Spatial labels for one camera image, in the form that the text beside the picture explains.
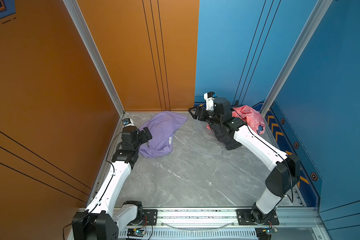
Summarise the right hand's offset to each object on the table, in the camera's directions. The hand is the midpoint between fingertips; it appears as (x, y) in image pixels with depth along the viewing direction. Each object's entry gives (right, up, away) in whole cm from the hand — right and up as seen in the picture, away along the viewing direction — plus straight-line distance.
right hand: (191, 110), depth 78 cm
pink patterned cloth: (+38, -1, +21) cm, 44 cm away
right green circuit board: (+35, -59, -7) cm, 69 cm away
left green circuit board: (-29, -59, -7) cm, 66 cm away
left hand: (-27, -10, +3) cm, 29 cm away
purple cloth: (-20, -9, +29) cm, 36 cm away
